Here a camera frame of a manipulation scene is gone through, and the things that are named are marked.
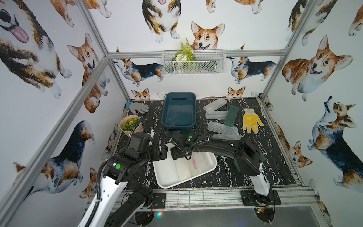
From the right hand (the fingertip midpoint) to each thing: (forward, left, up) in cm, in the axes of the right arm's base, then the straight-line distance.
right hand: (174, 156), depth 82 cm
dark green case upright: (+34, -40, -5) cm, 52 cm away
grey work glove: (+44, +37, -6) cm, 58 cm away
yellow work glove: (+30, -54, -8) cm, 63 cm away
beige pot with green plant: (+20, +31, +6) cm, 37 cm away
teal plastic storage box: (+42, 0, -8) cm, 42 cm away
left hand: (-2, +4, +17) cm, 17 cm away
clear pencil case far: (+44, -28, -5) cm, 53 cm away
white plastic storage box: (-7, +3, -6) cm, 10 cm away
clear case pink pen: (-4, -11, -5) cm, 13 cm away
